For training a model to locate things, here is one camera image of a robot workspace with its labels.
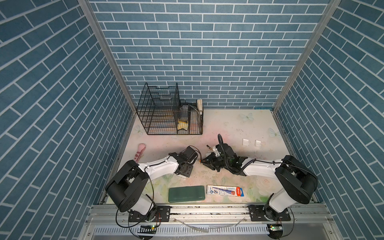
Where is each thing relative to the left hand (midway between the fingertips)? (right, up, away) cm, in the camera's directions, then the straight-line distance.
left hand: (187, 171), depth 89 cm
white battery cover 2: (+48, +15, +13) cm, 52 cm away
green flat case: (0, -10, -7) cm, 13 cm away
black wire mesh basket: (0, +33, +26) cm, 42 cm away
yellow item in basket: (-5, +27, +20) cm, 34 cm away
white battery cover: (+39, +16, +13) cm, 44 cm away
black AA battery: (+14, +13, +10) cm, 21 cm away
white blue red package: (+22, -8, -8) cm, 24 cm away
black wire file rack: (-26, +39, +31) cm, 56 cm away
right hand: (+7, +7, -5) cm, 12 cm away
